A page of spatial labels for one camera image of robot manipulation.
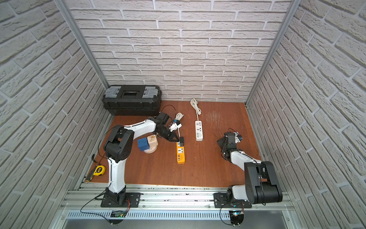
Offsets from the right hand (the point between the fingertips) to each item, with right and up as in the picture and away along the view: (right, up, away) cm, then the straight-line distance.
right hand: (223, 140), depth 94 cm
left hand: (-30, +1, 0) cm, 30 cm away
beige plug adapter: (-46, 0, -7) cm, 47 cm away
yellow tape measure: (-77, -15, -13) cm, 79 cm away
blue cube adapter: (-52, -1, -9) cm, 52 cm away
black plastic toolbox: (-63, +28, +3) cm, 69 cm away
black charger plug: (-28, 0, -4) cm, 28 cm away
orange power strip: (-28, -7, -6) cm, 30 cm away
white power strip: (-16, +6, +6) cm, 18 cm away
